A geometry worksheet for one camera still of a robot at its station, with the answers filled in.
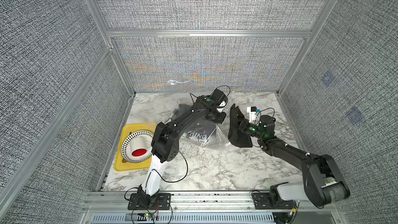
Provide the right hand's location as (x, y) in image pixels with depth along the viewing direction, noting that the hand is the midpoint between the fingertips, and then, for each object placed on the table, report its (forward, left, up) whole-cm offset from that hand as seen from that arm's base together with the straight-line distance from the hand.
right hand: (232, 116), depth 83 cm
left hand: (+1, +4, -5) cm, 6 cm away
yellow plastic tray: (-20, +59, -17) cm, 65 cm away
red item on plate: (-16, +50, -11) cm, 53 cm away
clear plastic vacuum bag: (-8, +7, -10) cm, 14 cm away
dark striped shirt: (+3, +13, -13) cm, 19 cm away
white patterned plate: (-10, +50, -8) cm, 51 cm away
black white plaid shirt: (-5, +17, -15) cm, 23 cm away
